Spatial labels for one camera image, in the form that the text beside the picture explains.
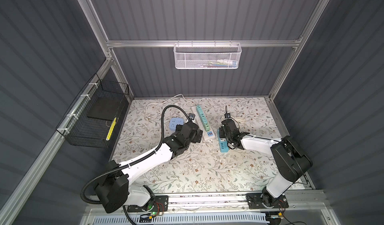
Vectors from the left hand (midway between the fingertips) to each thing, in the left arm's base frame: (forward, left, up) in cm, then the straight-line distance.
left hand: (191, 128), depth 82 cm
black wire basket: (0, +50, +10) cm, 51 cm away
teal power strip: (-4, -19, -14) cm, 25 cm away
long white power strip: (+13, -8, -12) cm, 19 cm away
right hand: (+6, -21, -11) cm, 25 cm away
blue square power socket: (+16, +12, -14) cm, 24 cm away
